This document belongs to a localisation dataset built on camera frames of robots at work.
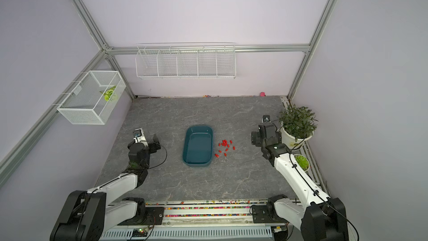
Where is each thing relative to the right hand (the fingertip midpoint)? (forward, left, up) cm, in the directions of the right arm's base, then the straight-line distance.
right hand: (265, 132), depth 85 cm
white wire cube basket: (+12, +87, +12) cm, 89 cm away
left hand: (0, +62, -4) cm, 62 cm away
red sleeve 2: (-6, +25, -14) cm, 29 cm away
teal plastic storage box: (0, +36, -13) cm, 38 cm away
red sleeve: (-1, +15, -15) cm, 21 cm away
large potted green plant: (+1, -16, +5) cm, 17 cm away
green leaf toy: (+14, +78, +15) cm, 81 cm away
